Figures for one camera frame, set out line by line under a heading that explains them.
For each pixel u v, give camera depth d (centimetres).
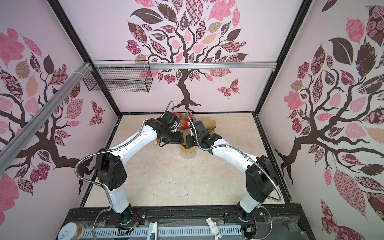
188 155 94
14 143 52
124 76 95
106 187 52
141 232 70
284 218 73
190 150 88
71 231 66
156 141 63
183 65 92
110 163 53
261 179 44
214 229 68
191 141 75
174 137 77
